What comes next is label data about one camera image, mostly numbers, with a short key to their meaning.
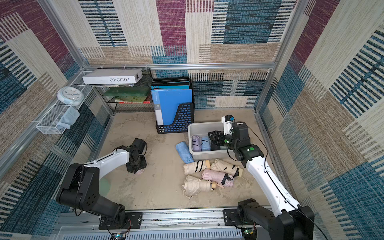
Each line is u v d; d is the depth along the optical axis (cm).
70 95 76
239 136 57
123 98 101
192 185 78
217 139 67
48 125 66
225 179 81
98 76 78
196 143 95
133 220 73
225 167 85
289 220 38
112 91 99
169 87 96
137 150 73
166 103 92
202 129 101
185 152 92
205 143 97
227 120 68
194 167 87
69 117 68
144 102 99
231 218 73
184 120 97
